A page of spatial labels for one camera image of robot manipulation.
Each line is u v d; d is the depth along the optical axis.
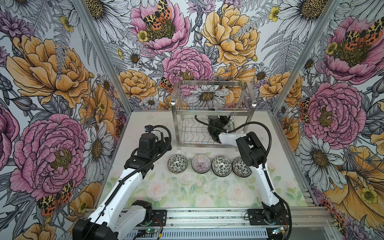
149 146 0.60
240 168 0.89
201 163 0.91
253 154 0.63
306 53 0.88
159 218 0.73
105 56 0.89
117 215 0.44
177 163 0.92
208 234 1.12
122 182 0.48
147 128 0.70
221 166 0.89
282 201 0.65
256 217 0.74
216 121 0.85
